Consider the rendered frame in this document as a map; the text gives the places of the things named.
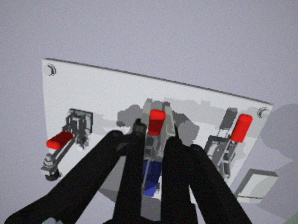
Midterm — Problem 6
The toggle clamp with red handle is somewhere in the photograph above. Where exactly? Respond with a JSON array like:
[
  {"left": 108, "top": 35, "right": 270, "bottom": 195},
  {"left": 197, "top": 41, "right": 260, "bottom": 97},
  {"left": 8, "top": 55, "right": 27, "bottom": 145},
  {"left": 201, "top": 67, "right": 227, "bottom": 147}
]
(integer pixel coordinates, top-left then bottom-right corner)
[
  {"left": 204, "top": 114, "right": 253, "bottom": 179},
  {"left": 141, "top": 109, "right": 166, "bottom": 195}
]

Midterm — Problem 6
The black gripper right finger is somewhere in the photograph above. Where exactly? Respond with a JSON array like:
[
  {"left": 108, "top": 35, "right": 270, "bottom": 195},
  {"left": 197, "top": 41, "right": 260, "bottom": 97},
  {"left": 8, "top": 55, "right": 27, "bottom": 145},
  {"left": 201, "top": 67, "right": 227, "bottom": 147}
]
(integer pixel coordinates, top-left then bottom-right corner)
[{"left": 160, "top": 106, "right": 252, "bottom": 224}]

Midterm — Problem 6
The red-handled toggle clamp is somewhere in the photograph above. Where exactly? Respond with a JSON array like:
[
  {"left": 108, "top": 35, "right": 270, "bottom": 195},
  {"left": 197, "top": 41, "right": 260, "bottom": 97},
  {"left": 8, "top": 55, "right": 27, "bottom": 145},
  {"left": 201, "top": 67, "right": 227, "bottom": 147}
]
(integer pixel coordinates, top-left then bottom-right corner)
[{"left": 40, "top": 108, "right": 93, "bottom": 181}]

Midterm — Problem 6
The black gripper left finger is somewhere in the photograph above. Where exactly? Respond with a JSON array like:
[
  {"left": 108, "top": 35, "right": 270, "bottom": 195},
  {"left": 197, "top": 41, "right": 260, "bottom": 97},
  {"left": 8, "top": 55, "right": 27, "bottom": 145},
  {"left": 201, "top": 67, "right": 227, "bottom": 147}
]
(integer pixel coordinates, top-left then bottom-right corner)
[{"left": 4, "top": 102, "right": 151, "bottom": 224}]

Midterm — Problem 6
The white fixture plate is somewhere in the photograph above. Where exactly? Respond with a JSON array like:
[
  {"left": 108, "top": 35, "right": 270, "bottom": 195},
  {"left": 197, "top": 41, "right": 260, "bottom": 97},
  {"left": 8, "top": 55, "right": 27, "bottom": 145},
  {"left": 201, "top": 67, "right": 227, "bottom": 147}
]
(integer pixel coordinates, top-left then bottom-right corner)
[{"left": 42, "top": 58, "right": 273, "bottom": 187}]

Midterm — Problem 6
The blue rectangular plate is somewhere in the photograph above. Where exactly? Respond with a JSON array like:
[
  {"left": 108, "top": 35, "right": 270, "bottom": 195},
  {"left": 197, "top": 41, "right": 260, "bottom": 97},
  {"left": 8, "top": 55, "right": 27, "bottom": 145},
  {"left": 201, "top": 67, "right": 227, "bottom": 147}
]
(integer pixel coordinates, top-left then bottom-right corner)
[{"left": 142, "top": 157, "right": 163, "bottom": 197}]

